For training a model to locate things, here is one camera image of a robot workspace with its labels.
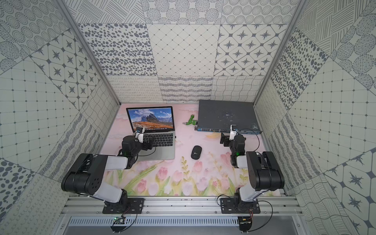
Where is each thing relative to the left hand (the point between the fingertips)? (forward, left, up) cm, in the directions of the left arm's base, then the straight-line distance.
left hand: (142, 135), depth 94 cm
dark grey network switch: (+20, -50, -2) cm, 54 cm away
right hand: (+3, -57, -1) cm, 57 cm away
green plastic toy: (+16, -31, -4) cm, 35 cm away
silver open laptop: (+9, -10, +2) cm, 13 cm away
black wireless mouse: (-9, -36, -4) cm, 37 cm away
